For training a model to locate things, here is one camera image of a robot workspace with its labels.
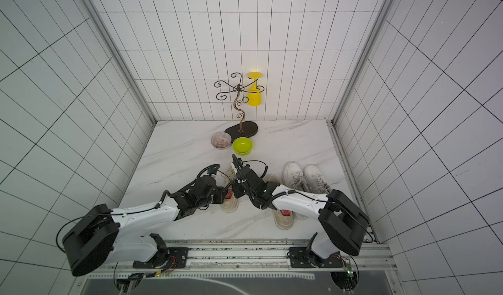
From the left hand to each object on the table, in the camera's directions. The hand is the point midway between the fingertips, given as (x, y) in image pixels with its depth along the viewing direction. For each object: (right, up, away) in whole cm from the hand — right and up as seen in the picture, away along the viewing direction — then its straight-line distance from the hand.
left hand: (223, 194), depth 86 cm
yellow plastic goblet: (+14, +46, +16) cm, 51 cm away
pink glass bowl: (-5, +24, +21) cm, 32 cm away
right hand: (+5, +8, -1) cm, 10 cm away
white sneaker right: (+41, +6, -1) cm, 42 cm away
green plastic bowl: (+7, +21, +20) cm, 30 cm away
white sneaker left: (+32, +7, +1) cm, 33 cm away
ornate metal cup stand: (+7, +31, +27) cm, 42 cm away
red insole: (+3, +1, -3) cm, 4 cm away
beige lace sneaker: (+4, -2, -5) cm, 6 cm away
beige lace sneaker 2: (+25, -8, -9) cm, 28 cm away
